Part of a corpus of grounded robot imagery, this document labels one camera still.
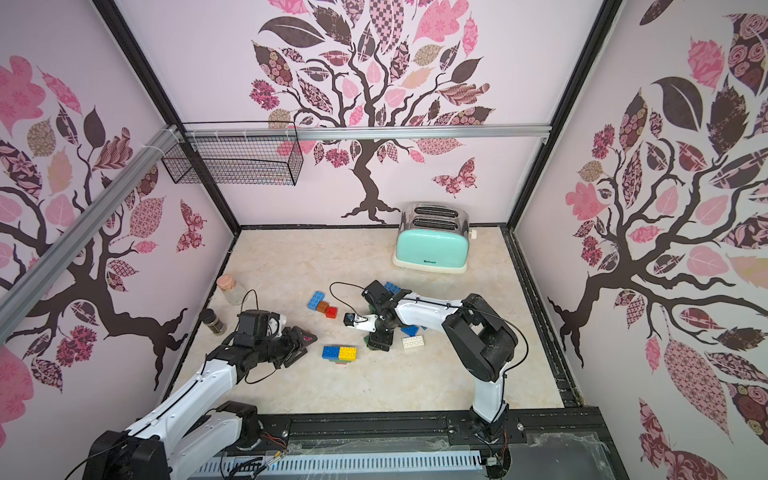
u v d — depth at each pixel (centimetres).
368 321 80
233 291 92
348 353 81
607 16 70
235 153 95
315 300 97
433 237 96
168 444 42
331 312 96
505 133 103
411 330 90
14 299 50
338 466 70
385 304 70
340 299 81
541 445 73
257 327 67
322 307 95
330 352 81
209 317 85
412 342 88
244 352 61
